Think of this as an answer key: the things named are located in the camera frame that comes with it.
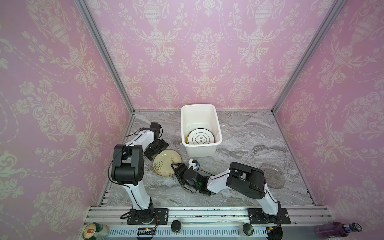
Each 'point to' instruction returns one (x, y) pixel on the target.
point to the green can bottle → (95, 231)
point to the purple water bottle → (335, 229)
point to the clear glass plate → (274, 176)
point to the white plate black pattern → (200, 136)
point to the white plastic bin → (200, 116)
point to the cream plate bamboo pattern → (162, 162)
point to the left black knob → (176, 226)
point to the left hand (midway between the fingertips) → (161, 152)
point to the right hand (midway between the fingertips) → (171, 169)
